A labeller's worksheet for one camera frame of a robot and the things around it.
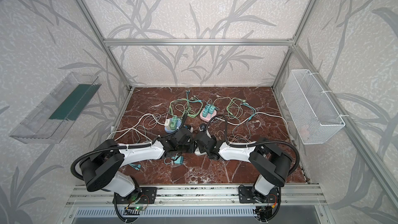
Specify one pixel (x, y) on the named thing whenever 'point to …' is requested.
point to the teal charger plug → (180, 160)
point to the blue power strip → (168, 129)
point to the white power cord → (147, 122)
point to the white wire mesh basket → (312, 115)
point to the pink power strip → (209, 116)
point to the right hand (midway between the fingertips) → (203, 136)
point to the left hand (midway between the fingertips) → (199, 142)
